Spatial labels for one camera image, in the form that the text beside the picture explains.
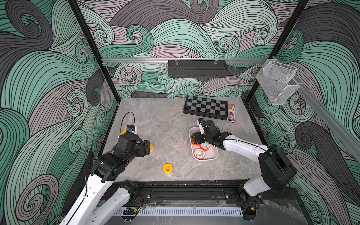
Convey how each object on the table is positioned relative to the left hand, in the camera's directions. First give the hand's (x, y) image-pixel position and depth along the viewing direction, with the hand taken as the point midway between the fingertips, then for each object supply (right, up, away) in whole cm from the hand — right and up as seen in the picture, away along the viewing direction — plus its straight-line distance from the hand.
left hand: (141, 142), depth 69 cm
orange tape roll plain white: (+37, -7, +20) cm, 43 cm away
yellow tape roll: (+1, -9, +22) cm, 24 cm away
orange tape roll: (+33, -12, +19) cm, 40 cm away
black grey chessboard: (+41, +19, +41) cm, 61 cm away
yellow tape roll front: (+13, -19, +13) cm, 26 cm away
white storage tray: (+40, -12, +19) cm, 47 cm away
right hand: (+32, 0, +20) cm, 38 cm away
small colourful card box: (+62, +14, +41) cm, 76 cm away
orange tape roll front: (+31, -6, +21) cm, 38 cm away
